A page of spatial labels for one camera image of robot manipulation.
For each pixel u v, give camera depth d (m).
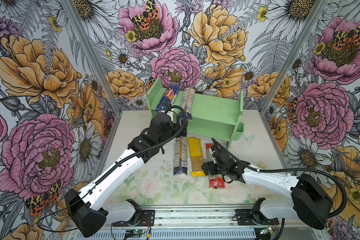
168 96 0.85
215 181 0.83
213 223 0.73
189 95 0.88
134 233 0.71
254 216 0.66
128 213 0.61
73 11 0.73
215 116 0.81
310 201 0.42
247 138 1.05
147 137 0.53
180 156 0.94
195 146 0.99
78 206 0.38
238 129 1.06
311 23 0.76
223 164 0.66
